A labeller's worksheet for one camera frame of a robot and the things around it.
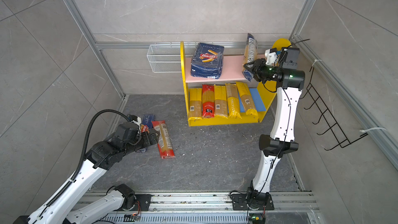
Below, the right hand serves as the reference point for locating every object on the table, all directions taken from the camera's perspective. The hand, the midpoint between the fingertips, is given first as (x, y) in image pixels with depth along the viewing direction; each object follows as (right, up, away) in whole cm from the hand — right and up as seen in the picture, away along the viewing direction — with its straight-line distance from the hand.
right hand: (244, 66), depth 70 cm
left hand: (-43, -31, +2) cm, 53 cm away
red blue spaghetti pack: (-42, -41, +19) cm, 62 cm away
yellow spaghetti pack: (+8, -13, +26) cm, 30 cm away
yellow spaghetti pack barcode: (-8, -17, +23) cm, 29 cm away
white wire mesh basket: (-42, +12, +26) cm, 51 cm away
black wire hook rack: (+36, -28, -7) cm, 46 cm away
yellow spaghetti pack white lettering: (-1, -15, +23) cm, 27 cm away
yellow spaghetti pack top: (-24, -17, +23) cm, 37 cm away
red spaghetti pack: (-16, -19, +19) cm, 31 cm away
